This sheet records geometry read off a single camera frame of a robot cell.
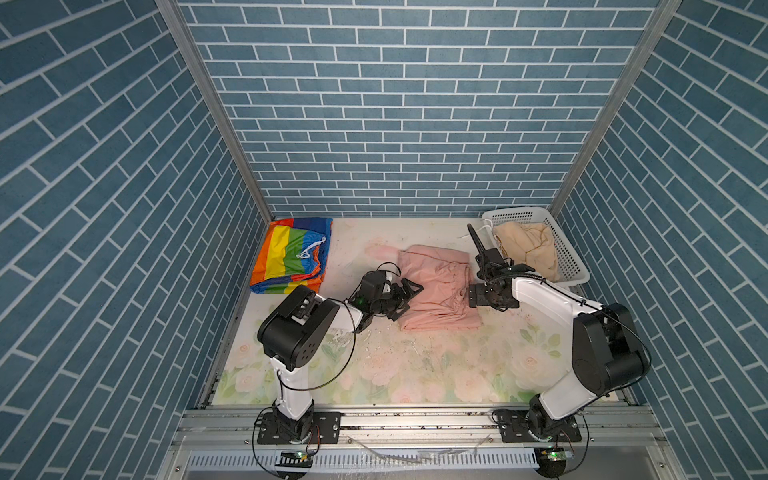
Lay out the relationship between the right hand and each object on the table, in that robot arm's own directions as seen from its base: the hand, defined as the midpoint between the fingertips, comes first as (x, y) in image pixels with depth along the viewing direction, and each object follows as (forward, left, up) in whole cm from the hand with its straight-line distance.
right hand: (484, 296), depth 92 cm
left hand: (-2, +20, +1) cm, 21 cm away
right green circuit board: (-38, -14, -8) cm, 42 cm away
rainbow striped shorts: (+15, +67, -2) cm, 68 cm away
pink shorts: (-1, +12, -4) cm, 13 cm away
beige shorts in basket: (+23, -19, 0) cm, 30 cm away
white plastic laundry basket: (+13, -30, 0) cm, 33 cm away
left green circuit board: (-45, +48, -8) cm, 67 cm away
